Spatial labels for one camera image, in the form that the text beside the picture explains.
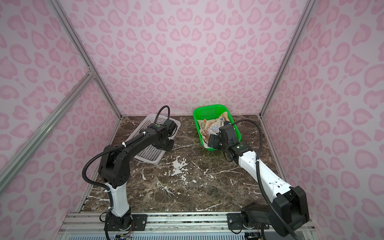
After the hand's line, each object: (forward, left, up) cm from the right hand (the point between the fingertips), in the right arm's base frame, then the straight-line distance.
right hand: (216, 138), depth 82 cm
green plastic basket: (+39, +2, -17) cm, 43 cm away
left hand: (+2, +29, -10) cm, 31 cm away
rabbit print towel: (+20, +3, -14) cm, 25 cm away
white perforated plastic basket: (-14, +31, +7) cm, 35 cm away
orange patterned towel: (+27, -9, -10) cm, 30 cm away
